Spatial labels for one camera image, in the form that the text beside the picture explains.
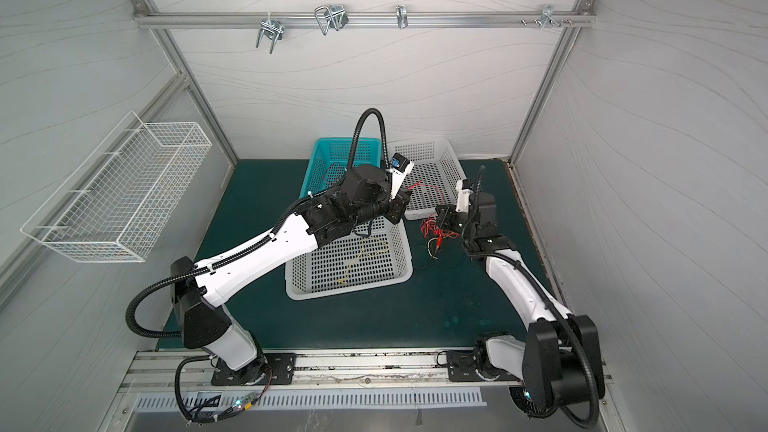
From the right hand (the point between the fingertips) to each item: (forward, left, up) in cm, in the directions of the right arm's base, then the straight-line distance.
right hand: (442, 200), depth 84 cm
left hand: (-7, +8, +13) cm, 17 cm away
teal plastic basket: (+31, +42, -16) cm, 54 cm away
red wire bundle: (-1, +3, -11) cm, 12 cm away
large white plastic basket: (-16, +37, -18) cm, 45 cm away
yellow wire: (-18, +29, -18) cm, 38 cm away
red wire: (+26, +43, -18) cm, 53 cm away
